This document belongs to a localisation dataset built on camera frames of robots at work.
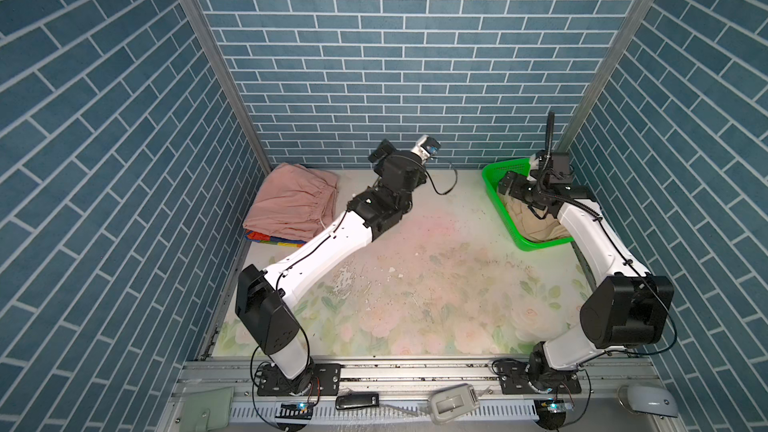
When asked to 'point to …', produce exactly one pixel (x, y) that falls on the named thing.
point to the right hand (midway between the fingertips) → (510, 183)
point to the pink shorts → (294, 202)
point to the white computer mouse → (650, 399)
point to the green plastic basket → (492, 175)
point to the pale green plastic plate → (207, 410)
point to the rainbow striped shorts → (256, 236)
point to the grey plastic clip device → (454, 401)
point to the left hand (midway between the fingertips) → (396, 151)
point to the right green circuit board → (555, 405)
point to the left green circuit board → (295, 410)
